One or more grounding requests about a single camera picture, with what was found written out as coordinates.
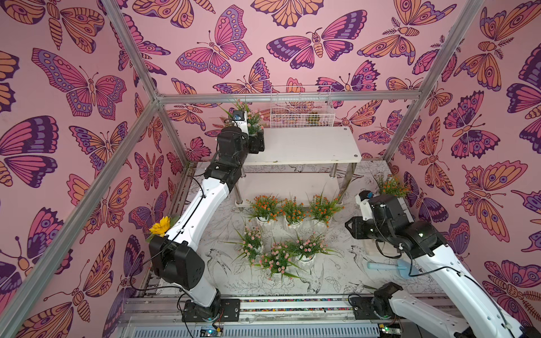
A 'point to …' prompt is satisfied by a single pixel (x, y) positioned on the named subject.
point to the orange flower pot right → (322, 209)
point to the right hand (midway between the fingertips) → (350, 222)
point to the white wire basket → (302, 115)
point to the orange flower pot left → (265, 209)
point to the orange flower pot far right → (392, 186)
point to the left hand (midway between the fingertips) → (254, 127)
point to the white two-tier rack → (299, 163)
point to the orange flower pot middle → (293, 211)
